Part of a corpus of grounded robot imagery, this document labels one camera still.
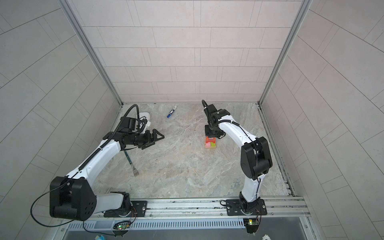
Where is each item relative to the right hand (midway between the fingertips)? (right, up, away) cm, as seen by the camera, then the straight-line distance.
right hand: (209, 135), depth 88 cm
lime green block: (+2, -6, +3) cm, 7 cm away
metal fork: (-42, -19, -7) cm, 46 cm away
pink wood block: (-1, -6, +3) cm, 7 cm away
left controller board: (-41, -37, -24) cm, 60 cm away
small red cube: (+1, -4, +3) cm, 5 cm away
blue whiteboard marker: (-27, +15, +20) cm, 37 cm away
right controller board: (+18, -38, -20) cm, 47 cm away
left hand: (-26, 0, -9) cm, 28 cm away
